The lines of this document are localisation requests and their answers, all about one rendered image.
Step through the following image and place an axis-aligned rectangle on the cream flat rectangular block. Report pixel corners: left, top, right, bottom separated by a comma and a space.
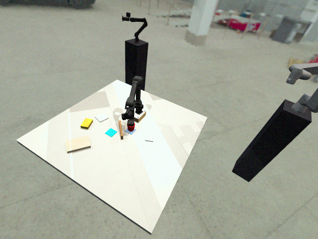
66, 136, 91, 153

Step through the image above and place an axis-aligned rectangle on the yellow rectangular block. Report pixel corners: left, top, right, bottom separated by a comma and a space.
81, 118, 93, 129

